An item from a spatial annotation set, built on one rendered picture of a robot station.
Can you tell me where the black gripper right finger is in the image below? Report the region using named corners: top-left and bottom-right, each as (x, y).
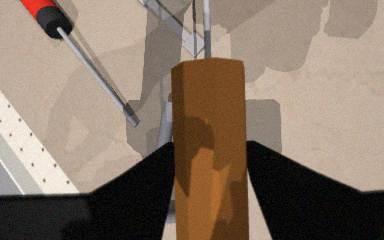
top-left (246, 140), bottom-right (384, 240)

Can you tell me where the orange-brown tool handle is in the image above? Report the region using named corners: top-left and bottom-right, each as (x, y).
top-left (171, 0), bottom-right (249, 240)

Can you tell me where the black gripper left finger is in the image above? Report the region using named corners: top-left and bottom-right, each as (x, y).
top-left (0, 142), bottom-right (175, 240)

